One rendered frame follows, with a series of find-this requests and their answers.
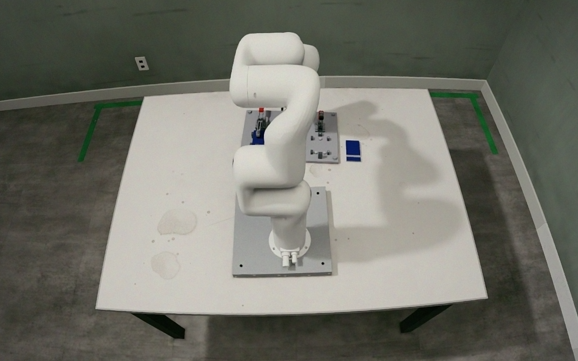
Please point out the grey toggle clamp with red handle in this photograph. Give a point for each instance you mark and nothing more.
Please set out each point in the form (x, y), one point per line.
(260, 124)

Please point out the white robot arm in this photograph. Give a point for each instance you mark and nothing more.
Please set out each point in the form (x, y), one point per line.
(269, 178)

